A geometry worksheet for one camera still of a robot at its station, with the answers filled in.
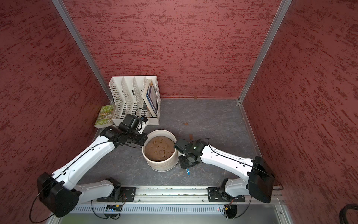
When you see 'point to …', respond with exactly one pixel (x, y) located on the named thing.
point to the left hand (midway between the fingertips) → (144, 141)
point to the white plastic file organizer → (139, 95)
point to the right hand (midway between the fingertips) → (185, 167)
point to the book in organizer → (149, 94)
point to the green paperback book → (105, 117)
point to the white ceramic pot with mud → (159, 151)
